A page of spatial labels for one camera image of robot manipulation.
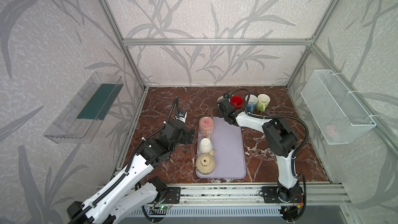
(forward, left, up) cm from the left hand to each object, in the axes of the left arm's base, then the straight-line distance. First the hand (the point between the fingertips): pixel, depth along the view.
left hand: (187, 123), depth 74 cm
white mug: (-6, -9, -12) cm, 17 cm away
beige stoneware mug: (-15, -9, -13) cm, 22 cm away
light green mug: (+25, -46, -14) cm, 54 cm away
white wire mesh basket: (-5, -64, +13) cm, 65 cm away
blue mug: (+26, -40, -15) cm, 50 cm away
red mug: (+28, -30, -18) cm, 45 cm away
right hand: (+24, -21, -15) cm, 35 cm away
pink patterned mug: (+5, -9, -11) cm, 16 cm away
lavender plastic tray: (-2, -22, -22) cm, 31 cm away
